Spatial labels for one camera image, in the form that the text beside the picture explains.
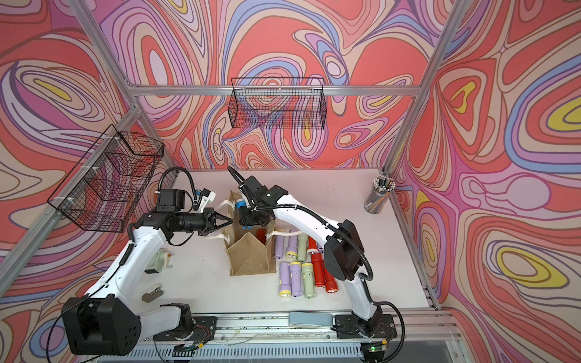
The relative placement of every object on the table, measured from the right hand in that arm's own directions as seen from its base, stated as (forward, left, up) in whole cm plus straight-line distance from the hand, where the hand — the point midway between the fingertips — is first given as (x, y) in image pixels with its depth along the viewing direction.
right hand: (246, 227), depth 82 cm
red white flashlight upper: (-3, -25, -11) cm, 27 cm away
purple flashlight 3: (-18, -13, -12) cm, 26 cm away
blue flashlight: (+7, +2, +6) cm, 10 cm away
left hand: (-3, +3, +8) cm, 9 cm away
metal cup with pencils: (+15, -54, +2) cm, 56 cm away
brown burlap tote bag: (-9, 0, -4) cm, 10 cm away
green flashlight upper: (0, -21, -11) cm, 24 cm away
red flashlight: (-8, -26, -12) cm, 30 cm away
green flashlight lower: (-12, -22, -12) cm, 28 cm away
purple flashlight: (-2, -11, -12) cm, 17 cm away
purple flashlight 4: (-14, -17, -12) cm, 25 cm away
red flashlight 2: (-17, -30, -12) cm, 37 cm away
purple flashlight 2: (-3, -17, -11) cm, 20 cm away
